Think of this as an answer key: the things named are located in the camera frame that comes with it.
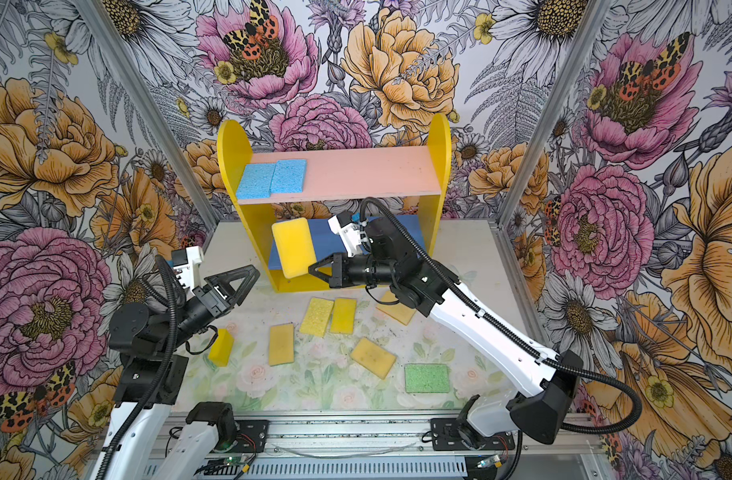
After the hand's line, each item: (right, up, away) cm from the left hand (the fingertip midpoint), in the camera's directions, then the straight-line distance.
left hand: (262, 279), depth 59 cm
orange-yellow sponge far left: (-6, -22, +30) cm, 38 cm away
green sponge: (+36, -29, +22) cm, 51 cm away
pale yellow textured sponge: (+4, -15, +35) cm, 38 cm away
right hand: (+10, 0, +2) cm, 10 cm away
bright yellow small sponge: (+12, -15, +35) cm, 40 cm away
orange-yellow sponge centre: (+21, -24, +26) cm, 42 cm away
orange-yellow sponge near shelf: (+30, -14, +37) cm, 50 cm away
